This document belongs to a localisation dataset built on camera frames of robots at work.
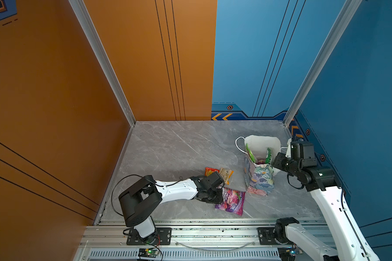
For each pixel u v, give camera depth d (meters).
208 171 0.94
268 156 0.79
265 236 0.72
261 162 0.83
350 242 0.37
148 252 0.71
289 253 0.70
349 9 0.70
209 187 0.66
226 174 0.92
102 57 0.85
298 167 0.49
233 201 0.81
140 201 0.46
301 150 0.52
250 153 0.79
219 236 0.75
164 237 0.73
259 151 0.89
